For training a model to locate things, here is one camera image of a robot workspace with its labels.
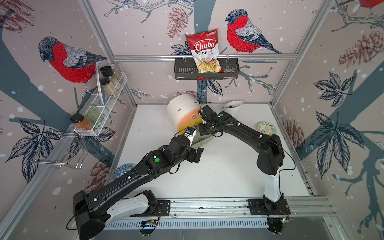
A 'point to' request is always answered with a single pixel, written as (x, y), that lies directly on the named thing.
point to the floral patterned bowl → (267, 128)
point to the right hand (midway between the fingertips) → (201, 130)
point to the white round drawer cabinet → (179, 106)
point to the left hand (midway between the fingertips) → (198, 143)
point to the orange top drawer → (191, 115)
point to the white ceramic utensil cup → (233, 108)
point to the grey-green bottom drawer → (201, 141)
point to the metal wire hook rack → (82, 147)
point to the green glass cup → (91, 112)
